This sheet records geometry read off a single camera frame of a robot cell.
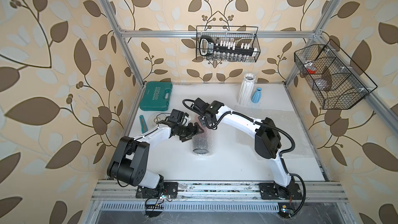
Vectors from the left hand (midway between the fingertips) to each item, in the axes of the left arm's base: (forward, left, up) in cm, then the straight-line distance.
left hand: (197, 132), depth 87 cm
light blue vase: (+27, -39, +1) cm, 47 cm away
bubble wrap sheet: (+11, -58, -6) cm, 59 cm away
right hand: (+8, -6, +1) cm, 10 cm away
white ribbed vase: (+25, -30, +9) cm, 40 cm away
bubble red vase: (-8, -4, +2) cm, 9 cm away
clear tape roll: (+15, +28, -8) cm, 32 cm away
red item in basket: (+23, -62, +25) cm, 71 cm away
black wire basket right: (+13, -68, +28) cm, 74 cm away
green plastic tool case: (+29, +30, -3) cm, 42 cm away
